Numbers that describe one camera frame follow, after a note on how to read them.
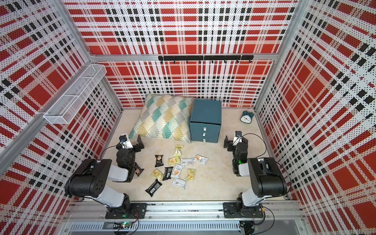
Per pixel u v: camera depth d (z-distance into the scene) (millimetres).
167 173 854
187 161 907
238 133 783
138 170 862
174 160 907
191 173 840
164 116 951
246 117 1078
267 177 467
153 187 802
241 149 697
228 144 840
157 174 840
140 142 840
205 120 859
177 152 930
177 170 863
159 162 900
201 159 907
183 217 734
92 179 456
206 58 886
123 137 750
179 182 821
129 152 694
